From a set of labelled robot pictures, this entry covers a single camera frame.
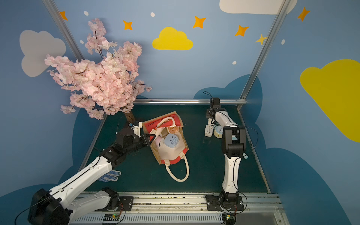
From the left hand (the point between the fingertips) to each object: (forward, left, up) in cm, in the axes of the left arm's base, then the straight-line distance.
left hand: (155, 134), depth 78 cm
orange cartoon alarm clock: (+16, -9, -17) cm, 25 cm away
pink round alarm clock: (+3, 0, -15) cm, 15 cm away
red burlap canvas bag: (+7, -1, -3) cm, 8 cm away
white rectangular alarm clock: (+17, -35, -20) cm, 44 cm away
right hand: (+29, -40, -12) cm, 51 cm away
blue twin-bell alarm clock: (+15, -42, -18) cm, 48 cm away
